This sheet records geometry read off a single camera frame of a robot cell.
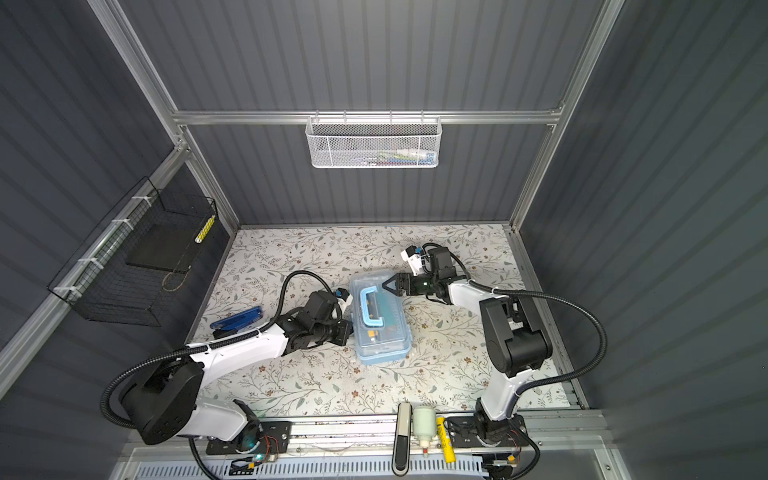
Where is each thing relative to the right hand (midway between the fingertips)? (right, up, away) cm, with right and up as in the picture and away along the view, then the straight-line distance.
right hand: (395, 287), depth 91 cm
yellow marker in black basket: (-53, +17, -9) cm, 57 cm away
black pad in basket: (-58, +12, -17) cm, 62 cm away
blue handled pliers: (-51, -12, 0) cm, 52 cm away
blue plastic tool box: (-4, -10, -10) cm, 14 cm away
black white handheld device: (+2, -34, -20) cm, 40 cm away
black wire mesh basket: (-66, +7, -19) cm, 69 cm away
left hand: (-12, -12, -5) cm, 17 cm away
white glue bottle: (+6, -30, -22) cm, 38 cm away
